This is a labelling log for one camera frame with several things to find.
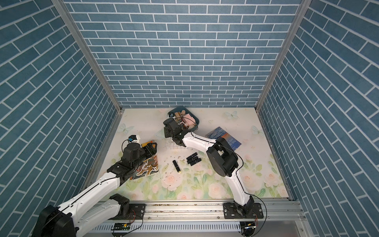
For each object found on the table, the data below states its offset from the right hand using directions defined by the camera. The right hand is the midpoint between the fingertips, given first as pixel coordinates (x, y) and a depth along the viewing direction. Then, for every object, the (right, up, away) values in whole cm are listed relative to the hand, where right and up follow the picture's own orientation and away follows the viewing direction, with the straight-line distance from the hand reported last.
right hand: (169, 127), depth 94 cm
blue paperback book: (+34, -4, +11) cm, 36 cm away
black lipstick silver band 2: (+15, -20, -3) cm, 25 cm away
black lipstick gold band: (+6, -23, -6) cm, 24 cm away
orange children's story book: (-11, -23, -6) cm, 26 cm away
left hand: (-5, -10, -11) cm, 15 cm away
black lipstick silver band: (+15, -18, -1) cm, 24 cm away
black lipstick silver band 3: (+18, -21, -5) cm, 28 cm away
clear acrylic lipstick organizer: (+1, -12, +5) cm, 13 cm away
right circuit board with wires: (+43, -47, -24) cm, 68 cm away
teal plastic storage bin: (+3, +11, +21) cm, 24 cm away
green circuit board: (-18, -48, -22) cm, 56 cm away
